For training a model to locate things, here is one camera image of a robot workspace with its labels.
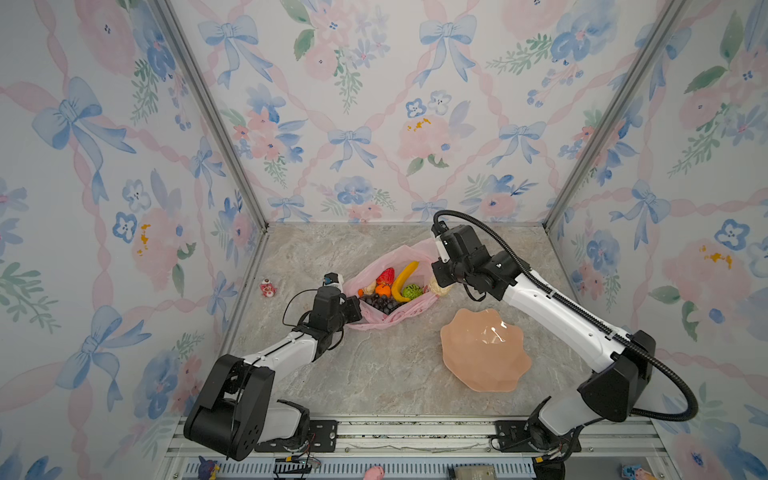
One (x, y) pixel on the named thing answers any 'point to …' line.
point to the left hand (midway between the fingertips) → (361, 298)
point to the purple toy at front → (205, 468)
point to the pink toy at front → (374, 473)
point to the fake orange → (384, 290)
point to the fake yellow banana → (399, 282)
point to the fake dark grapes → (383, 303)
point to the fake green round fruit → (412, 291)
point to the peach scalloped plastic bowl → (484, 352)
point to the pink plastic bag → (418, 251)
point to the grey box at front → (474, 472)
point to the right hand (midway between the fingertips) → (440, 259)
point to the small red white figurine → (267, 288)
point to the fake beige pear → (370, 288)
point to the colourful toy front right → (635, 472)
